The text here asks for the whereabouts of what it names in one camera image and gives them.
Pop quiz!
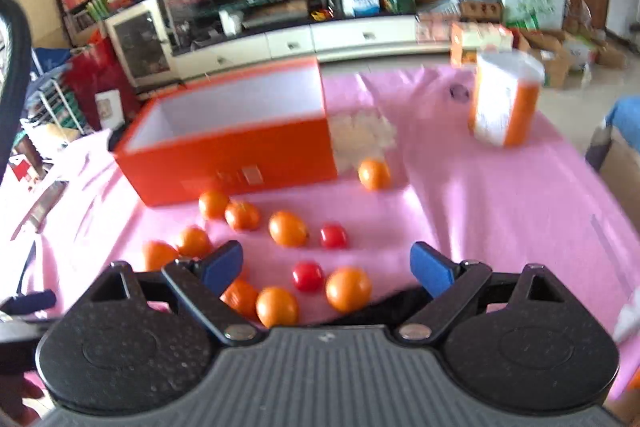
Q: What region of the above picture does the orange mandarin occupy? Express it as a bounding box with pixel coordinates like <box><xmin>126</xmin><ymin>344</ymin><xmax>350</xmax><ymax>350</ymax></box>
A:
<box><xmin>256</xmin><ymin>286</ymin><xmax>299</xmax><ymax>329</ymax></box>
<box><xmin>220</xmin><ymin>277</ymin><xmax>258</xmax><ymax>321</ymax></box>
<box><xmin>198</xmin><ymin>190</ymin><xmax>230</xmax><ymax>221</ymax></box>
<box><xmin>268</xmin><ymin>210</ymin><xmax>309</xmax><ymax>248</ymax></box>
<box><xmin>176</xmin><ymin>225</ymin><xmax>214</xmax><ymax>259</ymax></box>
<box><xmin>357</xmin><ymin>158</ymin><xmax>392</xmax><ymax>191</ymax></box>
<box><xmin>326</xmin><ymin>267</ymin><xmax>372</xmax><ymax>314</ymax></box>
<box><xmin>224</xmin><ymin>200</ymin><xmax>260</xmax><ymax>231</ymax></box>
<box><xmin>143</xmin><ymin>241</ymin><xmax>179</xmax><ymax>272</ymax></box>

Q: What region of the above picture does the person left hand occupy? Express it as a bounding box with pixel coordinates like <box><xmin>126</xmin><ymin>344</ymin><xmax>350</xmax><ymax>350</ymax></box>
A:
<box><xmin>0</xmin><ymin>374</ymin><xmax>44</xmax><ymax>427</ymax></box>

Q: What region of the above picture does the red cherry tomato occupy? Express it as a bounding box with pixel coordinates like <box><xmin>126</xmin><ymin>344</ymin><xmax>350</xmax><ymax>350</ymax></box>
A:
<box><xmin>292</xmin><ymin>261</ymin><xmax>324</xmax><ymax>294</ymax></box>
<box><xmin>320</xmin><ymin>222</ymin><xmax>349</xmax><ymax>249</ymax></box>

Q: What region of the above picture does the pink tablecloth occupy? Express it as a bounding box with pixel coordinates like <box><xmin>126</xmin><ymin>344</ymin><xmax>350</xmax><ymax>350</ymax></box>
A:
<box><xmin>1</xmin><ymin>67</ymin><xmax>639</xmax><ymax>391</ymax></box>

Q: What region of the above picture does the orange cardboard box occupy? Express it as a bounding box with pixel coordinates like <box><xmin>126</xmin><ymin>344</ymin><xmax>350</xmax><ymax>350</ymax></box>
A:
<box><xmin>114</xmin><ymin>57</ymin><xmax>337</xmax><ymax>207</ymax></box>

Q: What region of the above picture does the orange white paper canister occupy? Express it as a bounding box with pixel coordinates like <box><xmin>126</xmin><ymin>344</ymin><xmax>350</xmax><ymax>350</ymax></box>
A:
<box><xmin>469</xmin><ymin>50</ymin><xmax>544</xmax><ymax>147</ymax></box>

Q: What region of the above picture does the red shopping bag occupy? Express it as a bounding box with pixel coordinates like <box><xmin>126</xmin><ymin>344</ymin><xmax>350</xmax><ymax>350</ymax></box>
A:
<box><xmin>64</xmin><ymin>30</ymin><xmax>140</xmax><ymax>130</ymax></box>

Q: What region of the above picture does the orange fruit carton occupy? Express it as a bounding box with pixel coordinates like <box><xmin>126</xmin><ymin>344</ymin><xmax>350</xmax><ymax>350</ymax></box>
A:
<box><xmin>450</xmin><ymin>22</ymin><xmax>514</xmax><ymax>67</ymax></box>

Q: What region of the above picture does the white glass door cabinet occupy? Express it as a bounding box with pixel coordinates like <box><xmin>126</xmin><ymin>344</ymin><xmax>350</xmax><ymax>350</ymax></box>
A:
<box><xmin>105</xmin><ymin>0</ymin><xmax>177</xmax><ymax>90</ymax></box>

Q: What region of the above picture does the white tv cabinet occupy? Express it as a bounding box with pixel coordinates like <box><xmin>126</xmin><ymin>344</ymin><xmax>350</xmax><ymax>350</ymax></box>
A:
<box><xmin>174</xmin><ymin>15</ymin><xmax>450</xmax><ymax>80</ymax></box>

